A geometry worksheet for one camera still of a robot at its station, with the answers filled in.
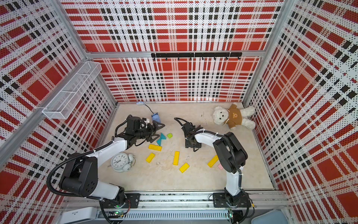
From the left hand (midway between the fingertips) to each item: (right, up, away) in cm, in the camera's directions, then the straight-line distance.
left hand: (164, 129), depth 86 cm
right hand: (+19, -11, +9) cm, 24 cm away
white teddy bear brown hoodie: (+49, +8, +16) cm, 52 cm away
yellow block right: (+30, -21, +3) cm, 37 cm away
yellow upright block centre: (+7, -19, +3) cm, 21 cm away
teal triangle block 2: (-6, -10, +11) cm, 16 cm away
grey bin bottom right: (+56, -42, -18) cm, 72 cm away
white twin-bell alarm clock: (-26, -20, -2) cm, 33 cm away
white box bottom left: (-41, -38, -22) cm, 60 cm away
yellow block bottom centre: (+12, -24, 0) cm, 27 cm away
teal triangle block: (-3, -7, +12) cm, 14 cm away
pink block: (+34, -23, -2) cm, 41 cm away
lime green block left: (+1, -6, +15) cm, 16 cm away
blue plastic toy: (-9, +7, +16) cm, 20 cm away
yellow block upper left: (-8, -13, +7) cm, 17 cm away
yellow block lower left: (-10, -19, +4) cm, 22 cm away
